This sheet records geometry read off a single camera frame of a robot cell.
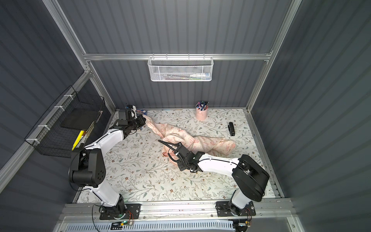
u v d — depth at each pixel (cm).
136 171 87
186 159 65
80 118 77
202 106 105
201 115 109
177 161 75
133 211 73
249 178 44
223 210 73
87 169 47
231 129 104
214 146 94
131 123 79
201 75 90
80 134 73
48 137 66
